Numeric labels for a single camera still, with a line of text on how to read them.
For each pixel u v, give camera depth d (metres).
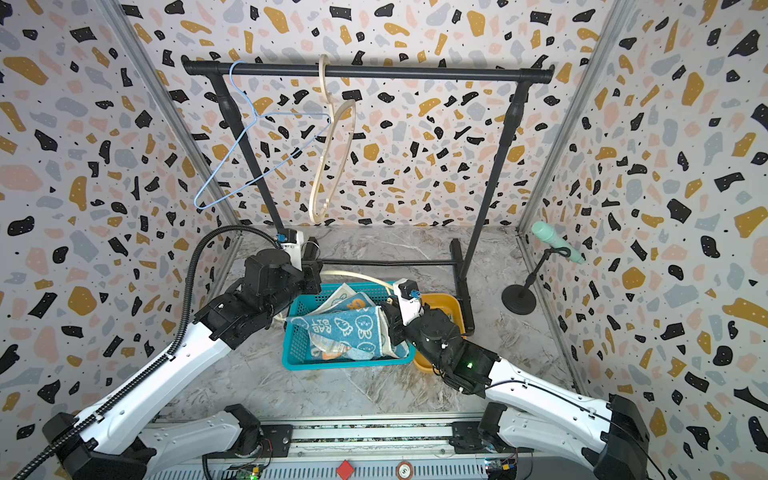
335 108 0.90
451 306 0.94
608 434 0.41
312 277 0.61
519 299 1.02
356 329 0.77
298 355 0.84
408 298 0.58
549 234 0.75
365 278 0.71
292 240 0.61
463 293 1.00
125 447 0.40
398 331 0.62
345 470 0.69
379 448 0.73
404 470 0.70
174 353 0.43
